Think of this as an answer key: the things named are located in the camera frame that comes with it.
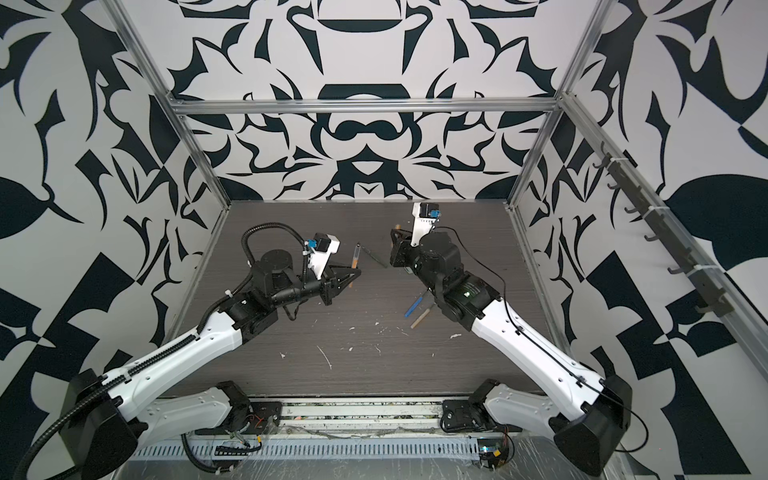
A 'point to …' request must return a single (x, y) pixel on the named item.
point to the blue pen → (413, 307)
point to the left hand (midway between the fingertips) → (359, 264)
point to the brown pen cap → (397, 226)
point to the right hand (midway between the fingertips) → (392, 230)
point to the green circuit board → (492, 452)
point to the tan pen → (420, 318)
